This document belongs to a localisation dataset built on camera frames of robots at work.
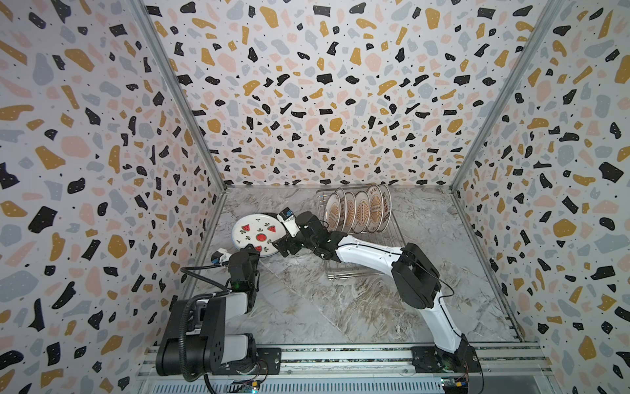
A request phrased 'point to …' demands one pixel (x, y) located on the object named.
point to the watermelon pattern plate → (260, 231)
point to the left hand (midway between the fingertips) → (252, 239)
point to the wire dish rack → (339, 271)
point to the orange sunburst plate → (332, 212)
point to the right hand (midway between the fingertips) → (276, 232)
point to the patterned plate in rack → (376, 208)
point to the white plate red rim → (351, 212)
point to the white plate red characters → (361, 212)
